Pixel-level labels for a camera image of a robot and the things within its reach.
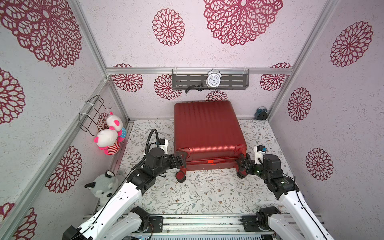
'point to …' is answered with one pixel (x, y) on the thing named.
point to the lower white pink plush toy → (107, 140)
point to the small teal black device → (261, 113)
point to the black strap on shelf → (200, 87)
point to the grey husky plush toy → (104, 186)
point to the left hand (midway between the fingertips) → (180, 156)
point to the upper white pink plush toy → (115, 123)
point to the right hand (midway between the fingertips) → (243, 159)
